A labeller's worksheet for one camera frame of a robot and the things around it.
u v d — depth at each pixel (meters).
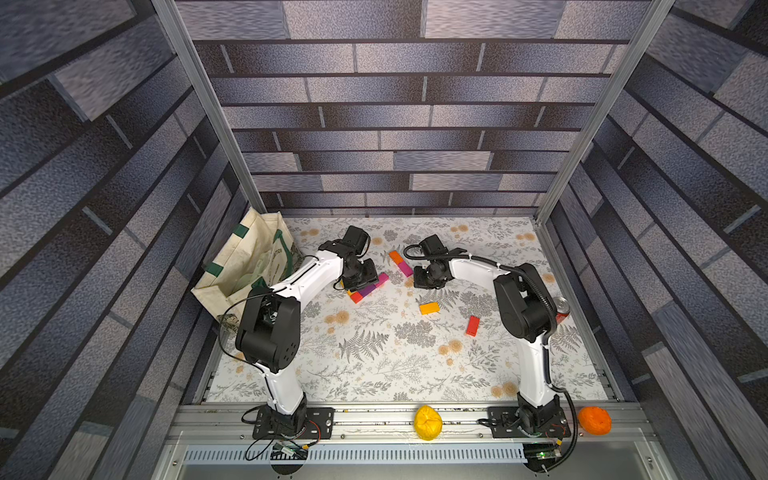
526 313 0.55
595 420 0.70
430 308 0.96
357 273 0.77
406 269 1.03
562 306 0.83
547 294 0.57
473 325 0.90
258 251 0.96
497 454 0.77
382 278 1.03
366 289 0.97
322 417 0.75
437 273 0.76
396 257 1.05
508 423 0.74
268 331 0.48
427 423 0.69
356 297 0.97
